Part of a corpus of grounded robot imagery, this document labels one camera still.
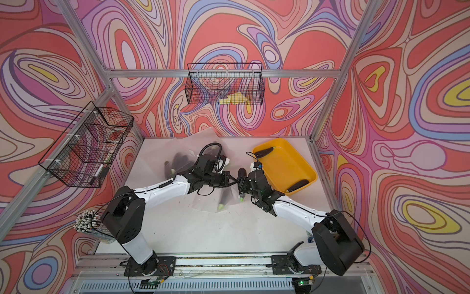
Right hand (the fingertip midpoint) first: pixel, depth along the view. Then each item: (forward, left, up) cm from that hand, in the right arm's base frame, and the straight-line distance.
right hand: (240, 184), depth 86 cm
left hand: (-1, 0, +4) cm, 4 cm away
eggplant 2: (+4, -31, -9) cm, 32 cm away
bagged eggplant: (+21, +34, -7) cm, 40 cm away
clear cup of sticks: (-19, +58, +8) cm, 62 cm away
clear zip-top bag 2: (+37, +27, -6) cm, 46 cm away
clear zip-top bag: (+22, +42, -6) cm, 48 cm away
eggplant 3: (+3, -1, +4) cm, 5 cm away
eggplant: (+26, -15, -7) cm, 31 cm away
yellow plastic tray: (+20, -27, -13) cm, 36 cm away
